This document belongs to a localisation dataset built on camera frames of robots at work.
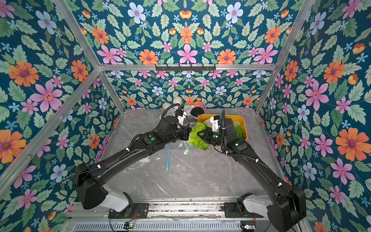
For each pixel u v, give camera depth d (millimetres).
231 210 723
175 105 561
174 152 959
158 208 749
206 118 1069
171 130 569
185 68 926
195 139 732
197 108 1112
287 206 379
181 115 671
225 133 562
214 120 698
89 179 407
